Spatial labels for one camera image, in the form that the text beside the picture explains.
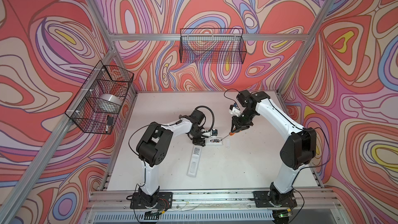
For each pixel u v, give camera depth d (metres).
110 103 0.70
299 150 0.47
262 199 0.73
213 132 0.82
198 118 0.78
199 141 0.84
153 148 0.51
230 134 0.82
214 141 0.91
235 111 0.79
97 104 0.72
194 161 0.84
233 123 0.74
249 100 0.62
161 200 0.73
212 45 0.96
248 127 0.76
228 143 0.93
